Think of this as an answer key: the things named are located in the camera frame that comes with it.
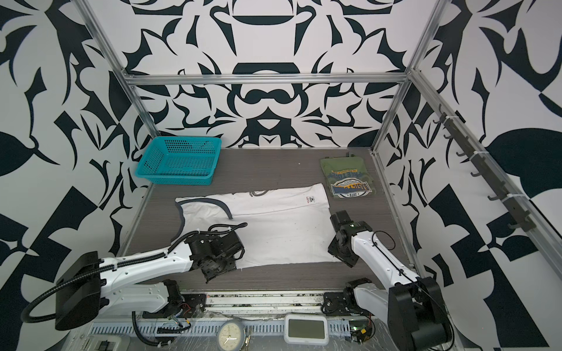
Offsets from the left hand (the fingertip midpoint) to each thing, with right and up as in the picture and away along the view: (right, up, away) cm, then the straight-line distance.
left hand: (233, 263), depth 80 cm
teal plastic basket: (-31, +39, +35) cm, 61 cm away
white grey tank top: (+20, +10, +13) cm, 26 cm away
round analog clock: (+2, -16, -14) cm, 21 cm away
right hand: (+38, +3, +4) cm, 39 cm away
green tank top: (+49, +30, +26) cm, 64 cm away
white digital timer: (+25, -15, -13) cm, 32 cm away
